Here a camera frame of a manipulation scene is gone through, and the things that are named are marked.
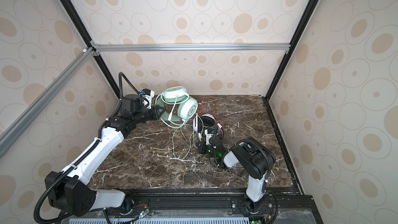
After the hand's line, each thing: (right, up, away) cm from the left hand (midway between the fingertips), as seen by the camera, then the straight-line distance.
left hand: (168, 106), depth 75 cm
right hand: (+13, -22, +18) cm, 31 cm away
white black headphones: (+20, -9, +22) cm, 31 cm away
